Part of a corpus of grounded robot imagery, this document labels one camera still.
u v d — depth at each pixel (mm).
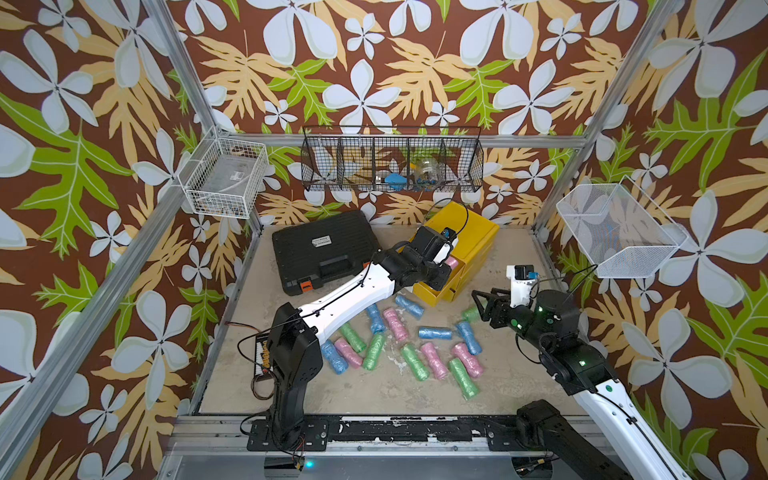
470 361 841
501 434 735
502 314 613
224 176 854
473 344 883
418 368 835
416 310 937
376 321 926
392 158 980
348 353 854
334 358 845
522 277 595
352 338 884
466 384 803
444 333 886
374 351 862
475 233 893
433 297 766
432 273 678
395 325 908
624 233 802
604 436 464
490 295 630
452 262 784
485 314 640
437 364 839
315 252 1037
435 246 606
